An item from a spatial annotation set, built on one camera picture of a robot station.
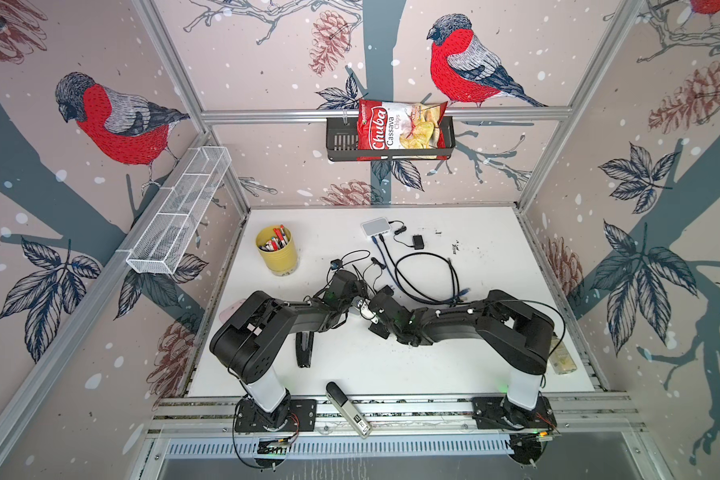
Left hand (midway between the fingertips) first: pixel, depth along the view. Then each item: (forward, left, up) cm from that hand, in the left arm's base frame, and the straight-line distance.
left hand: (364, 291), depth 93 cm
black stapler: (-17, +17, -1) cm, 24 cm away
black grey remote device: (-32, +5, +2) cm, 32 cm away
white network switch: (+30, -5, -2) cm, 30 cm away
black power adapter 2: (+3, +8, +12) cm, 15 cm away
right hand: (-7, -1, -3) cm, 8 cm away
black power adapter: (+21, -20, -1) cm, 29 cm away
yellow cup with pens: (+13, +29, +7) cm, 33 cm away
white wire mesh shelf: (-1, +49, +28) cm, 56 cm away
